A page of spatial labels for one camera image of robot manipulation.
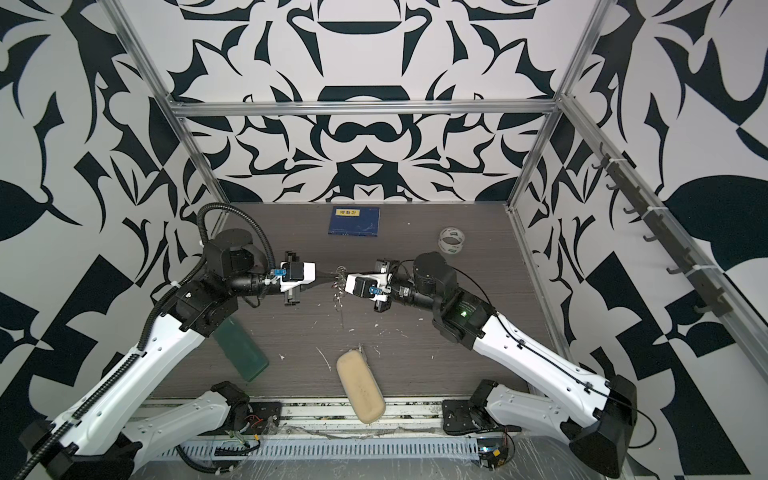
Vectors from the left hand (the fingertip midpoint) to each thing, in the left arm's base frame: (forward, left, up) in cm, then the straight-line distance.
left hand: (336, 265), depth 61 cm
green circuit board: (-29, -34, -36) cm, 58 cm away
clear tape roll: (+32, -34, -34) cm, 58 cm away
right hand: (0, -3, -1) cm, 3 cm away
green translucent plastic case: (-7, +28, -34) cm, 45 cm away
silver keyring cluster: (-4, -1, -1) cm, 4 cm away
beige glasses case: (-15, -3, -32) cm, 35 cm away
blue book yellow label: (+43, 0, -35) cm, 56 cm away
